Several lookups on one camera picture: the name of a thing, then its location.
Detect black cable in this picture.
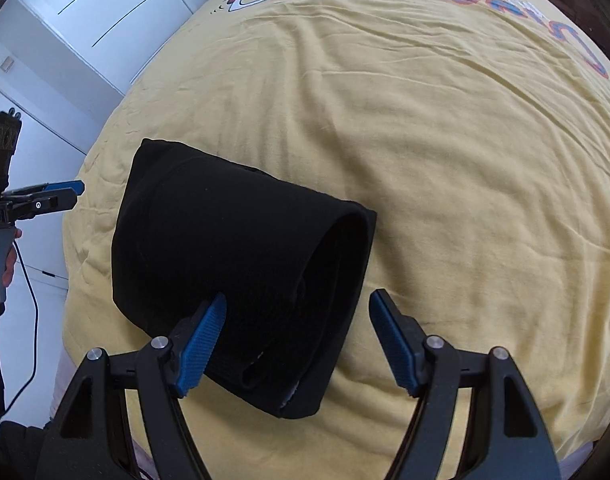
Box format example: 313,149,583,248
0,240,38,426

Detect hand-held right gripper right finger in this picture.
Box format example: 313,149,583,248
369,288,560,480

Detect white wardrobe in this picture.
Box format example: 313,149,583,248
0,0,246,291

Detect yellow printed bed sheet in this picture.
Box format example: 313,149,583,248
60,0,610,480

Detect black pants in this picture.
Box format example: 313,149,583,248
110,137,378,421

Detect person's left hand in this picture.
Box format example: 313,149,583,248
0,227,23,288

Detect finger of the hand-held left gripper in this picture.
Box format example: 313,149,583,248
14,193,79,221
8,180,85,200

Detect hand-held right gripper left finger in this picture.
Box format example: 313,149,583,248
35,292,228,480

